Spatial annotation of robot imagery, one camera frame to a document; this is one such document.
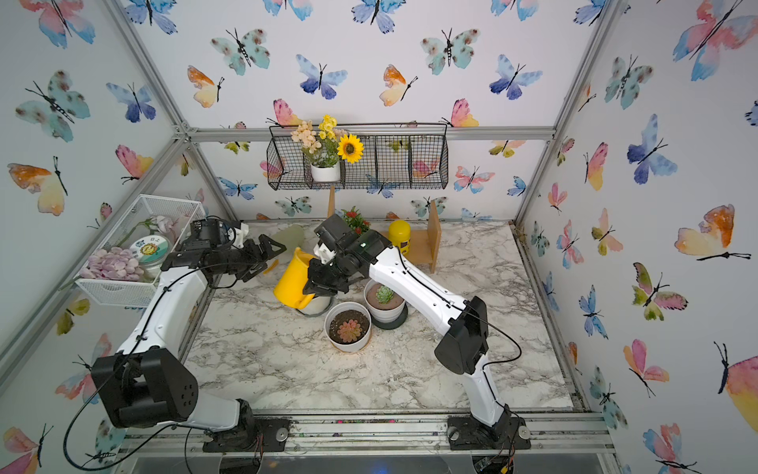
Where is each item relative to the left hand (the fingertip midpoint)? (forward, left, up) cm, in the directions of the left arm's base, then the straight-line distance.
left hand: (278, 252), depth 82 cm
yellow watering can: (-11, -6, 0) cm, 12 cm away
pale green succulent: (-7, -29, -12) cm, 32 cm away
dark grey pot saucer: (-12, -31, -22) cm, 39 cm away
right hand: (-14, -10, +3) cm, 17 cm away
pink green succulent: (-18, -19, -13) cm, 29 cm away
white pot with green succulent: (-8, -28, -15) cm, 33 cm away
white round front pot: (-11, -16, -15) cm, 24 cm away
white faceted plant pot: (-8, -9, -16) cm, 20 cm away
